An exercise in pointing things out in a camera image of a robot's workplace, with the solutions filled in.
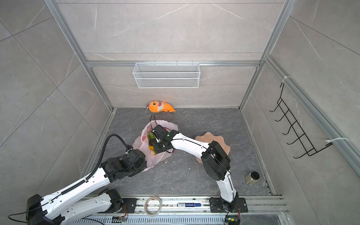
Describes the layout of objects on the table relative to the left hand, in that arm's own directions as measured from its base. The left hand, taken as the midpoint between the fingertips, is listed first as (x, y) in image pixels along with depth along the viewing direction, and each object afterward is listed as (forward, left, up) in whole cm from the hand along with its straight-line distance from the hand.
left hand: (148, 162), depth 78 cm
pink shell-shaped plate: (+22, -38, -11) cm, 46 cm away
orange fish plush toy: (+48, +1, -3) cm, 48 cm away
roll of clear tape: (-21, +1, -11) cm, 23 cm away
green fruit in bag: (+22, +3, -7) cm, 23 cm away
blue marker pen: (-20, -22, -10) cm, 31 cm away
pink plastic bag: (+11, +5, +3) cm, 12 cm away
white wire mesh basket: (+59, -10, +18) cm, 62 cm away
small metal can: (-9, -57, -3) cm, 58 cm away
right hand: (+10, -5, -3) cm, 11 cm away
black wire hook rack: (-5, -74, +21) cm, 78 cm away
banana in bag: (+5, -3, +6) cm, 8 cm away
